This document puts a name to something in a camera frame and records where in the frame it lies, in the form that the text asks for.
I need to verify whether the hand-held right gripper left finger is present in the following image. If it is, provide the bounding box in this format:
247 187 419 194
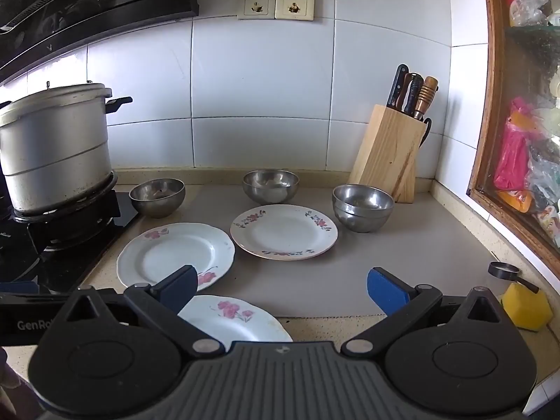
52 265 227 357

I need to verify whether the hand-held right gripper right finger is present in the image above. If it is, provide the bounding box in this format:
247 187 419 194
341 267 521 357

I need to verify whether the white plate with pink flowers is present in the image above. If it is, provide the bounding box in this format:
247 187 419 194
116 223 236 292
177 295 294 344

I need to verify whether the steel bowl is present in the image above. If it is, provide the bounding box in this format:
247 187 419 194
332 184 395 220
243 169 300 205
129 178 186 218
336 209 392 233

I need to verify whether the white plate with floral rim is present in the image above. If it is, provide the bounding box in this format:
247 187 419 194
230 204 339 261

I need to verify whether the person's left hand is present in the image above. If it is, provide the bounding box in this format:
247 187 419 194
0 346 44 420

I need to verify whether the black gas stove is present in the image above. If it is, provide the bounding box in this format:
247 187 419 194
0 173 143 294

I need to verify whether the wooden knife block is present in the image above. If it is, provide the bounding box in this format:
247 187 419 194
348 104 427 204

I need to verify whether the yellow sponge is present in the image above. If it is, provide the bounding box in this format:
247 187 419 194
502 282 553 332

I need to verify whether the orange packet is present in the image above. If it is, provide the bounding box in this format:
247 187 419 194
494 188 533 214

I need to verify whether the aluminium steamer pot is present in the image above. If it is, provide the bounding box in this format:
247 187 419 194
0 81 133 215

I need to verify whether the pink plastic bag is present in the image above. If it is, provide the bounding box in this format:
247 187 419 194
494 98 533 191

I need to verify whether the wooden framed glass cabinet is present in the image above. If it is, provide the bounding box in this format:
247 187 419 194
466 0 560 267

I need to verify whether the aluminium pot lid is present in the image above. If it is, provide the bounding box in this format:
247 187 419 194
0 81 113 128

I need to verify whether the black range hood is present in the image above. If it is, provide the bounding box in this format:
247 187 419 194
0 0 201 86

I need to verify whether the clear plastic bag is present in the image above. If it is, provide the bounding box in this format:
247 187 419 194
510 0 551 27

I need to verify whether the small black-handled strainer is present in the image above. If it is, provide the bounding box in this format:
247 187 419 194
488 261 540 294

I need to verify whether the black-handled knife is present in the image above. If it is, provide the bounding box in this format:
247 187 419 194
386 65 410 110
403 74 424 117

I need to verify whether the brown-handled knife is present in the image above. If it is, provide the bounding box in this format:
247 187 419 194
397 72 414 112

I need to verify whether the cream wall socket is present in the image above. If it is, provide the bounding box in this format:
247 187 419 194
275 0 315 21
237 0 277 21

